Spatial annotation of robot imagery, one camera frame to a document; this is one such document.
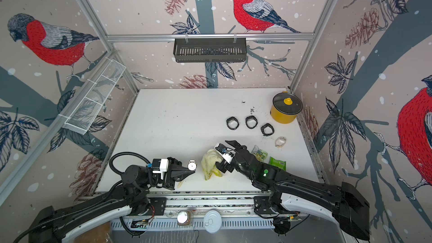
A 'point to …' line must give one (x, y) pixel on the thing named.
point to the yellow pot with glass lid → (285, 107)
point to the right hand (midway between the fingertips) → (222, 147)
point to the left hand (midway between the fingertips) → (193, 170)
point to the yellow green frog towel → (208, 163)
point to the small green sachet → (279, 163)
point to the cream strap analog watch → (280, 142)
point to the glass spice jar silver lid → (183, 217)
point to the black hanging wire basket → (210, 50)
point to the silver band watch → (192, 165)
